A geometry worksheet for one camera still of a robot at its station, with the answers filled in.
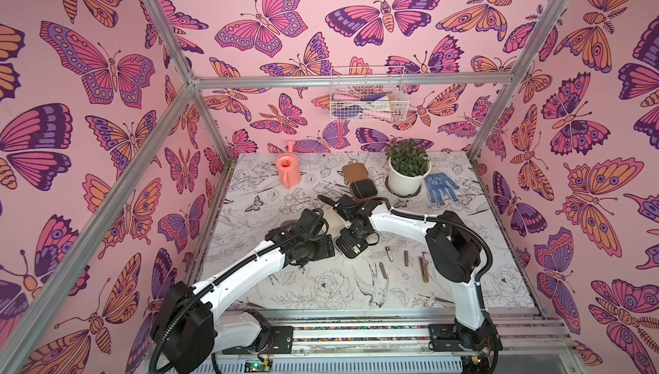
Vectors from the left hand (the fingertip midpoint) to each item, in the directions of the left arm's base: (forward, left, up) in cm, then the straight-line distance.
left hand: (328, 249), depth 82 cm
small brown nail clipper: (+1, -27, -9) cm, 28 cm away
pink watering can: (+35, +17, +2) cm, 39 cm away
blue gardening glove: (+33, -46, -9) cm, 57 cm away
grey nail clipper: (-3, -19, -10) cm, 22 cm away
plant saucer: (+29, -25, -7) cm, 39 cm away
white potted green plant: (+30, -29, +8) cm, 42 cm away
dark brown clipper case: (+32, -14, -9) cm, 36 cm away
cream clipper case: (+3, -8, -7) cm, 11 cm away
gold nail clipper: (+3, -22, -9) cm, 24 cm away
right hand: (+9, -8, -9) cm, 15 cm away
